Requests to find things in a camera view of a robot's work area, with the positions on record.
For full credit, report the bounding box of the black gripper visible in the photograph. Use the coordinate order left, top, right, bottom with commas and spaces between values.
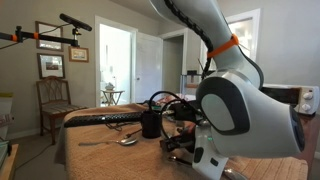
159, 127, 198, 153

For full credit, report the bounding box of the black mug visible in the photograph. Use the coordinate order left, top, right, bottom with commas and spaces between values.
140, 109, 163, 140

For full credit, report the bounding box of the large silver spoon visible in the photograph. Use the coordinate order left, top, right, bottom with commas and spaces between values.
167, 155, 249, 180

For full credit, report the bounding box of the small silver spoon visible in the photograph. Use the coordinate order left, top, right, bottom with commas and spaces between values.
78, 137, 139, 148

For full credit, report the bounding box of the tan terry towel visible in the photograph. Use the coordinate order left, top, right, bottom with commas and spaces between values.
54, 103, 309, 180

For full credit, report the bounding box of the black keyboard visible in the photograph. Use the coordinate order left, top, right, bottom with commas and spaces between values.
63, 111, 144, 129

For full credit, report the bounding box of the small round side table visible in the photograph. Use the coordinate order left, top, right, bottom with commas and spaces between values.
100, 89, 125, 107

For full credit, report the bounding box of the small grey ornament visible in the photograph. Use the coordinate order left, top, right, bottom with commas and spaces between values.
104, 82, 116, 92

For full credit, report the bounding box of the wooden chair striped seat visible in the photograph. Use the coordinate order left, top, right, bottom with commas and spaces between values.
35, 75, 88, 146

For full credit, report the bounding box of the framed picture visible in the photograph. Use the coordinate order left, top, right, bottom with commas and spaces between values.
68, 45, 90, 64
36, 52, 66, 80
35, 20, 64, 53

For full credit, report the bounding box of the white toaster oven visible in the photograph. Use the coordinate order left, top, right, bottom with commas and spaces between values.
261, 83, 320, 117

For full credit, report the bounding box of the black boom stand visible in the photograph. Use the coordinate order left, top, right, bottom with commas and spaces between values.
0, 25, 81, 48

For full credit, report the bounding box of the wooden side bench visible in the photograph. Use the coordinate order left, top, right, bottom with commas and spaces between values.
0, 143, 19, 180

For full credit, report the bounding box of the white printed cardboard box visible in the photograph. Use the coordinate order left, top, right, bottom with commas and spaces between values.
0, 96, 15, 140

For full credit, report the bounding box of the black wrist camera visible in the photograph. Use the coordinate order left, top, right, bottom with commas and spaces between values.
170, 101, 203, 123

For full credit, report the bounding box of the black USB cable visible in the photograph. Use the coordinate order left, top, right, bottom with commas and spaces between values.
105, 121, 143, 140

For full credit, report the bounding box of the aluminium frame stand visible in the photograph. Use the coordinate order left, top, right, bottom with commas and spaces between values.
179, 69, 204, 96

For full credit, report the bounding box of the black stereo camera bar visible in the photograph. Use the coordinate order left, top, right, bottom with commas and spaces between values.
59, 13, 93, 33

